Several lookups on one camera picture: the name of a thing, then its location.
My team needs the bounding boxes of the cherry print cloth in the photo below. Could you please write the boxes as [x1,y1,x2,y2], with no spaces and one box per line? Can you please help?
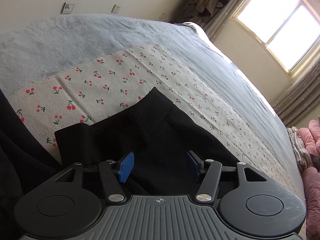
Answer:
[8,44,304,197]

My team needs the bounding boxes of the grey curtain right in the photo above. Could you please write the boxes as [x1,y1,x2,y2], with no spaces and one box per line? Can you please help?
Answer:
[271,54,319,127]

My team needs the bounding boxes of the window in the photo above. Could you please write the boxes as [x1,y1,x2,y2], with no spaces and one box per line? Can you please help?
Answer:
[233,0,319,77]

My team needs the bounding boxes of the pink quilt stack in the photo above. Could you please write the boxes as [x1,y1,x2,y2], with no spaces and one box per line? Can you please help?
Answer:
[298,120,319,239]

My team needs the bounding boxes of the grey curtain left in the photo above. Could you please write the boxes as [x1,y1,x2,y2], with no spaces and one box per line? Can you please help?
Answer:
[203,0,247,41]

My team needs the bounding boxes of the striped folded blanket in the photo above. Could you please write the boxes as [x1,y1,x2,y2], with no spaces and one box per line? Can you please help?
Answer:
[287,126,312,172]

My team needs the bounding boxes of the white wall switch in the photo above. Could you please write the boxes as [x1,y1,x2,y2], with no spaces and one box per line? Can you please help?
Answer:
[111,4,121,14]

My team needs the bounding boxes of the white wall panel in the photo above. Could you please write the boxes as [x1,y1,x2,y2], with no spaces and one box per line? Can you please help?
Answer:
[61,2,75,14]

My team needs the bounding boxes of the grey curtain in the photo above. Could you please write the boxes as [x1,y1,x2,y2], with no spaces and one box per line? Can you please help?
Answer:
[271,54,319,127]
[203,0,247,41]

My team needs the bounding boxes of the grey-blue bed sheet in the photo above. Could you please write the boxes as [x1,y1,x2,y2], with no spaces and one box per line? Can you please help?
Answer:
[0,13,288,131]

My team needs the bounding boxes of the black pants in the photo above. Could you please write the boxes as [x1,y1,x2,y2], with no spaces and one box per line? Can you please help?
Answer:
[1,89,237,206]

